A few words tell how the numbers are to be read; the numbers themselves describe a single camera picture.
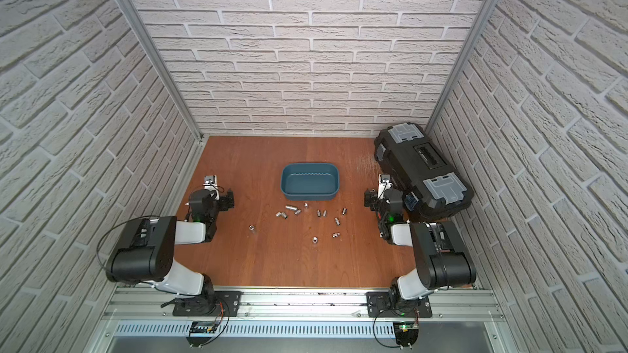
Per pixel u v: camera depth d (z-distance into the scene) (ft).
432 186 2.66
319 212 3.04
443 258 1.46
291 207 3.10
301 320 2.35
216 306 2.38
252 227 2.84
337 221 3.00
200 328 2.38
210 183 2.65
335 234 2.87
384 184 2.62
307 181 3.36
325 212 3.09
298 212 3.06
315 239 2.81
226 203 2.81
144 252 1.50
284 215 3.02
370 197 2.79
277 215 3.02
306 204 3.10
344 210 3.09
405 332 2.31
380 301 2.40
